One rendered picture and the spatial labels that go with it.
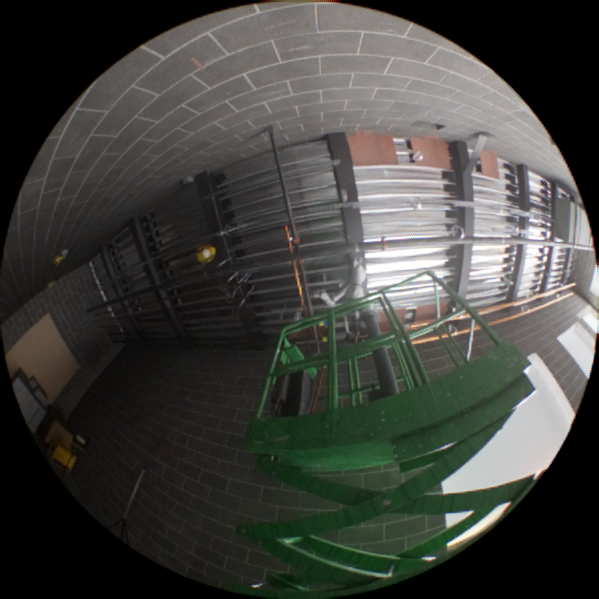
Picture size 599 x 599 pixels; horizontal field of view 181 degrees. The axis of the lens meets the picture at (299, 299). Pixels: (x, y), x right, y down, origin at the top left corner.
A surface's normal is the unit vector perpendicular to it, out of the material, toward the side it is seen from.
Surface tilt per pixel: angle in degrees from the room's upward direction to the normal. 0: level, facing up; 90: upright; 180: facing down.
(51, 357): 90
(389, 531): 90
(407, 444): 90
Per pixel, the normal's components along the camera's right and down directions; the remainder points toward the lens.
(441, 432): -0.46, -0.80
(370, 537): -0.20, -0.87
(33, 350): 0.97, -0.12
